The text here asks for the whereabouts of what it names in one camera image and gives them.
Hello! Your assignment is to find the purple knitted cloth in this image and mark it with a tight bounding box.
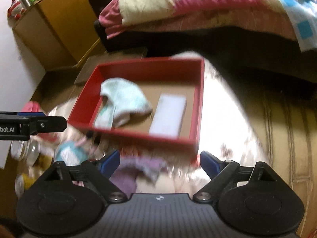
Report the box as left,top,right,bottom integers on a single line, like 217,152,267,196
110,156,168,198

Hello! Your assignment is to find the white foam block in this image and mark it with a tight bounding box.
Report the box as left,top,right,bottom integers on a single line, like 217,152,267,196
149,93,186,139

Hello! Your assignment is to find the floral satin tablecloth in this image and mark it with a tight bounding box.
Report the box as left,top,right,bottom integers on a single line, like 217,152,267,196
47,50,271,195

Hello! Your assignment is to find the light green towel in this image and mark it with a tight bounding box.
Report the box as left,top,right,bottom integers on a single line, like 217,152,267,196
94,77,153,129

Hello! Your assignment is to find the wooden cabinet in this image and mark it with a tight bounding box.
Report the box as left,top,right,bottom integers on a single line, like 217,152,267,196
13,0,111,71

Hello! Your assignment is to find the red cardboard box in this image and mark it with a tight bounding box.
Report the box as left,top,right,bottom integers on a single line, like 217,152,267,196
68,57,205,163

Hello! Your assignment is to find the red santa doll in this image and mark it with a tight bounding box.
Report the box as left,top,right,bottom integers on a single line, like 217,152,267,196
7,0,26,20

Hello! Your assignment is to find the pink floral quilt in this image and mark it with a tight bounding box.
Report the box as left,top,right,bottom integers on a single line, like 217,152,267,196
99,0,296,40

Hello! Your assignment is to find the blue white patchwork sheet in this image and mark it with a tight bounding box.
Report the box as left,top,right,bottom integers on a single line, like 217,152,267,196
276,0,316,52

